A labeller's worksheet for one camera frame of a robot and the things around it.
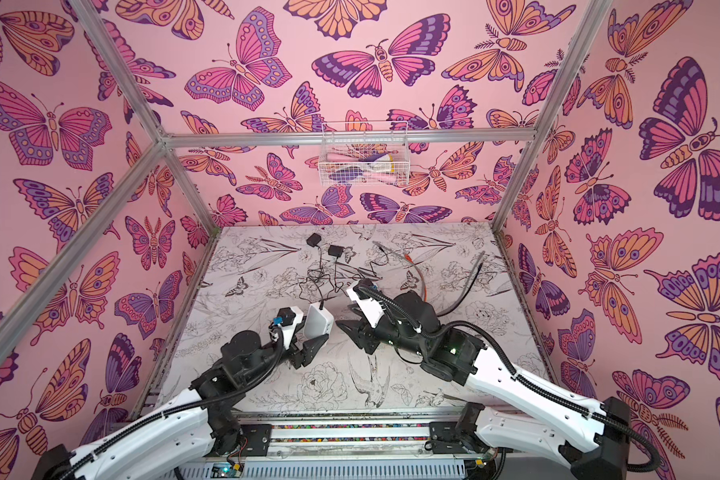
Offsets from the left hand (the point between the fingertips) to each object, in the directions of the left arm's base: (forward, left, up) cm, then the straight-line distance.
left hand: (319, 324), depth 73 cm
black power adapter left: (+45, +9, -18) cm, 49 cm away
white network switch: (0, 0, +2) cm, 2 cm away
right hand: (-1, -7, +10) cm, 12 cm away
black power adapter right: (+40, +1, -19) cm, 44 cm away
